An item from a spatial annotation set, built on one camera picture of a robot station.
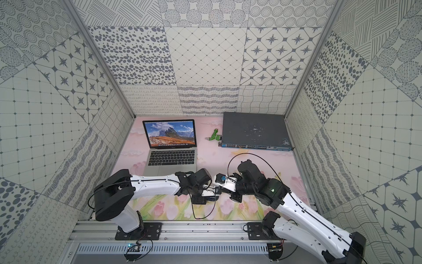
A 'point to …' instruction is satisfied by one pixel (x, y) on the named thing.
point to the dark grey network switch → (269, 131)
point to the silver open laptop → (172, 147)
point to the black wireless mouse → (212, 198)
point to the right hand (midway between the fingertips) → (223, 186)
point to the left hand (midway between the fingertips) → (205, 187)
